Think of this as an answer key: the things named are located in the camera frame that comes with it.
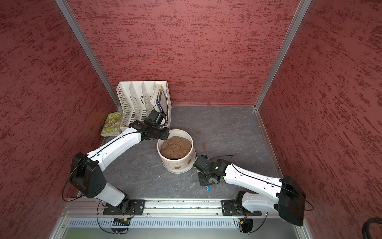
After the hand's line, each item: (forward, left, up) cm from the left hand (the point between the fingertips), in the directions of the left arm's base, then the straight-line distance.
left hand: (165, 136), depth 85 cm
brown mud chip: (+14, -20, -15) cm, 29 cm away
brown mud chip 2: (+2, -23, -15) cm, 28 cm away
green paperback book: (+15, +42, -11) cm, 46 cm away
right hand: (-23, -23, -9) cm, 34 cm away
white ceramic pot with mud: (-9, -7, -3) cm, 12 cm away
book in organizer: (+22, +6, +10) cm, 25 cm away
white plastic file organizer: (+36, +30, -4) cm, 47 cm away
